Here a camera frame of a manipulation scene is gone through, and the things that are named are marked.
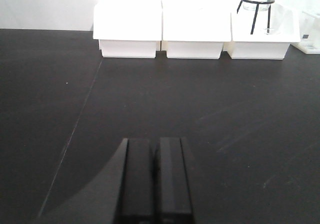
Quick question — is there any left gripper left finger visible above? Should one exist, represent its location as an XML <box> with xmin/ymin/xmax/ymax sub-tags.
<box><xmin>32</xmin><ymin>138</ymin><xmax>157</xmax><ymax>224</ymax></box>

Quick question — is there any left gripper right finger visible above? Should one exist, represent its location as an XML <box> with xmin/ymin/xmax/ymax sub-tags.
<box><xmin>152</xmin><ymin>136</ymin><xmax>195</xmax><ymax>224</ymax></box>

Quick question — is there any white plastic bin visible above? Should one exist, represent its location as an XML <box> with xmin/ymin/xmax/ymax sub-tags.
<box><xmin>222</xmin><ymin>3</ymin><xmax>301</xmax><ymax>60</ymax></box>
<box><xmin>160</xmin><ymin>0</ymin><xmax>232</xmax><ymax>60</ymax></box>
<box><xmin>92</xmin><ymin>0</ymin><xmax>163</xmax><ymax>59</ymax></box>

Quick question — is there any white test tube rack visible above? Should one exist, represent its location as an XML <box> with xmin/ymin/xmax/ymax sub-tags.
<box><xmin>289</xmin><ymin>10</ymin><xmax>320</xmax><ymax>55</ymax></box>

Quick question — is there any black wire tripod stand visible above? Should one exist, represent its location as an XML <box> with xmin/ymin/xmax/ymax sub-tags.
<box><xmin>236</xmin><ymin>0</ymin><xmax>276</xmax><ymax>35</ymax></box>

